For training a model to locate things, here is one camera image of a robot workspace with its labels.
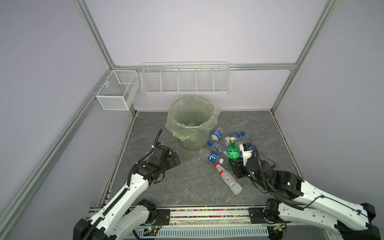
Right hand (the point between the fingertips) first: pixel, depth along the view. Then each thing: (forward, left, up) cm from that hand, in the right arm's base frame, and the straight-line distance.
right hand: (232, 161), depth 69 cm
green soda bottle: (+2, +1, +5) cm, 5 cm away
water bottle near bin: (+28, +4, -17) cm, 33 cm away
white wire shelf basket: (+55, +25, +8) cm, 61 cm away
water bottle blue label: (+10, +8, -17) cm, 21 cm away
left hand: (+4, +31, -10) cm, 32 cm away
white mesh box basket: (+51, +70, +3) cm, 87 cm away
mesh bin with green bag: (+37, +22, -12) cm, 45 cm away
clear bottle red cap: (-3, 0, -17) cm, 17 cm away
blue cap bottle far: (+27, -9, -16) cm, 33 cm away
